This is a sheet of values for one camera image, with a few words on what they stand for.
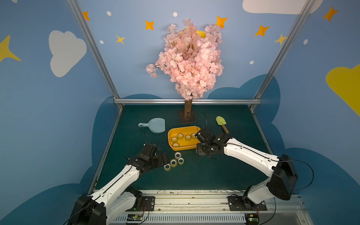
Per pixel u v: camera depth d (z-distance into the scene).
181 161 0.90
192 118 1.14
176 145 0.96
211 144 0.59
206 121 1.08
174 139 0.99
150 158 0.65
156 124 1.10
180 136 1.02
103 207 0.40
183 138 1.01
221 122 1.11
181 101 1.05
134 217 0.72
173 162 0.89
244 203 0.66
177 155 0.93
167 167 0.87
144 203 0.73
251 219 0.73
